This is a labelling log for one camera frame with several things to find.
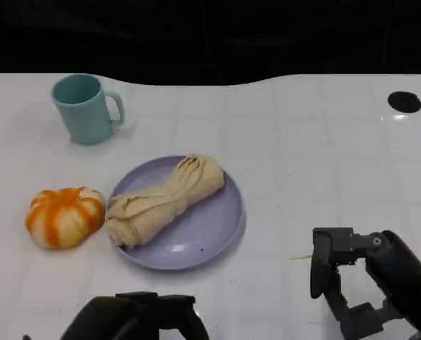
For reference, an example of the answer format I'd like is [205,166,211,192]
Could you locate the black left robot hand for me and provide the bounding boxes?
[60,291,210,340]

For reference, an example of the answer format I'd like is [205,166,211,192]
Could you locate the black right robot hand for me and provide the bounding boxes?
[309,227,421,340]

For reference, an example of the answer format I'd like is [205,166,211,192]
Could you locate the beige towel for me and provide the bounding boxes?
[106,153,226,251]

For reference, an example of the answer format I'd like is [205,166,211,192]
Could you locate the lilac plate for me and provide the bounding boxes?
[107,154,247,272]

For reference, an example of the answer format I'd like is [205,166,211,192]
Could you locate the orange and white bread roll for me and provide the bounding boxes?
[25,186,106,250]

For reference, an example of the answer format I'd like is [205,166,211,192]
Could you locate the black table grommet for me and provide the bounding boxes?
[387,91,421,113]

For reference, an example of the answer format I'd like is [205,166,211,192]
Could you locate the pale green mug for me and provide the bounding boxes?
[51,73,126,146]

